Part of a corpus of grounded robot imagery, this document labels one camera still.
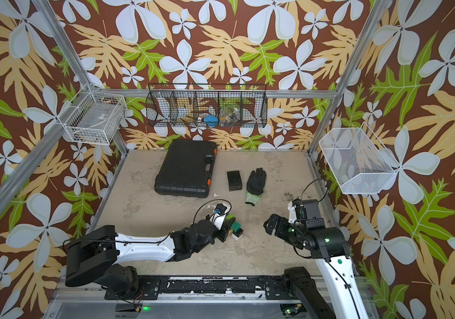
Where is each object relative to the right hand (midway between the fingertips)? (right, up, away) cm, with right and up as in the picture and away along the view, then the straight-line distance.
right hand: (271, 227), depth 70 cm
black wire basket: (-23, +53, +27) cm, 64 cm away
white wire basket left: (-74, +43, +15) cm, 87 cm away
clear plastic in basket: (-15, +49, +29) cm, 59 cm away
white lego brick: (-12, -6, +7) cm, 16 cm away
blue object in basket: (-23, +44, +23) cm, 55 cm away
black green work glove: (-1, +13, +32) cm, 34 cm away
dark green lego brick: (-13, -2, +6) cm, 14 cm away
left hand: (-14, +3, +8) cm, 16 cm away
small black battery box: (-12, +16, +31) cm, 37 cm away
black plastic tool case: (-37, +22, +31) cm, 53 cm away
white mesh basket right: (+38, +24, +10) cm, 46 cm away
